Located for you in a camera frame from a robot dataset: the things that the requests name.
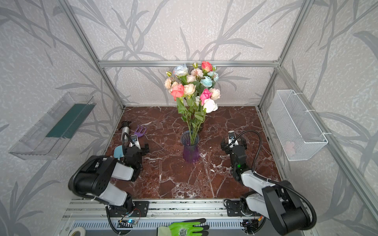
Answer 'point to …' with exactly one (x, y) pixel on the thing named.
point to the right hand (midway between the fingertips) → (233, 135)
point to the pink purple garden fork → (139, 133)
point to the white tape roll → (77, 228)
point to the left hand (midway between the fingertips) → (137, 141)
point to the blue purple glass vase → (191, 152)
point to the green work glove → (186, 227)
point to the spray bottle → (125, 128)
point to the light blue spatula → (118, 152)
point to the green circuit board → (125, 223)
